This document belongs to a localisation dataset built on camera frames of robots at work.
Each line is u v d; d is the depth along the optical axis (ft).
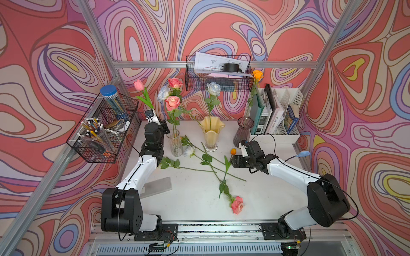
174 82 2.53
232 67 2.70
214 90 2.52
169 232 2.38
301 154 2.48
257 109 2.83
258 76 2.83
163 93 2.41
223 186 2.80
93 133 1.89
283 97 3.47
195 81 3.32
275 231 2.40
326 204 1.40
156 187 2.97
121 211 1.36
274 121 3.09
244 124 3.13
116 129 2.42
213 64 2.83
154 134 1.99
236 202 2.57
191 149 3.23
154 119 2.29
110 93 2.28
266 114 2.98
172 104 2.44
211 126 3.07
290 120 3.34
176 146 3.16
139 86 2.13
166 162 3.14
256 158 2.22
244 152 2.42
